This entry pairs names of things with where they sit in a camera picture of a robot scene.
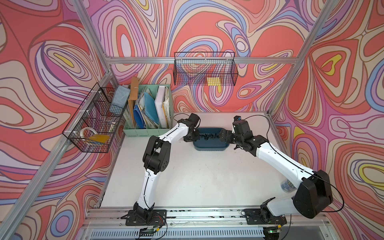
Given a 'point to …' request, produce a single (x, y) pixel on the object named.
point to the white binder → (162, 103)
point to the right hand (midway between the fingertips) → (227, 138)
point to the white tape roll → (81, 131)
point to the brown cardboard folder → (134, 96)
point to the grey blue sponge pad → (119, 100)
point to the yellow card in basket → (99, 138)
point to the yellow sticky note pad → (214, 81)
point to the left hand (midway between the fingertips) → (197, 139)
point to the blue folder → (150, 110)
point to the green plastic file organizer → (152, 128)
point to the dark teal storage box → (210, 145)
